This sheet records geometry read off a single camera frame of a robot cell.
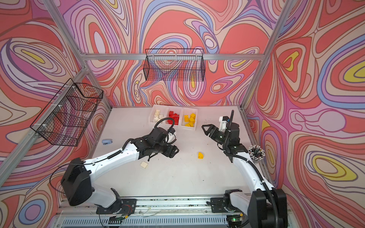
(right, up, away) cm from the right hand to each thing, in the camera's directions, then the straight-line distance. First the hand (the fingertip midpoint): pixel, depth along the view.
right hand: (205, 132), depth 81 cm
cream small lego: (-35, +8, +30) cm, 47 cm away
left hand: (-17, -10, -1) cm, 20 cm away
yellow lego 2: (-11, +8, +28) cm, 31 cm away
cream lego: (-31, +10, +30) cm, 44 cm away
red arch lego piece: (-20, +10, +29) cm, 36 cm away
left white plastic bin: (-37, +10, +24) cm, 46 cm away
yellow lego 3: (-7, +7, +27) cm, 29 cm away
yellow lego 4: (-7, +4, +23) cm, 24 cm away
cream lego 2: (-38, -21, +6) cm, 43 cm away
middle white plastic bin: (-18, +12, +30) cm, 37 cm away
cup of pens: (+26, -11, -6) cm, 29 cm away
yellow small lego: (-10, +3, +23) cm, 26 cm away
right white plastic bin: (-8, +9, +29) cm, 32 cm away
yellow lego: (-6, +10, +27) cm, 29 cm away
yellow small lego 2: (-2, -16, +10) cm, 19 cm away
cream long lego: (-35, +13, +32) cm, 49 cm away
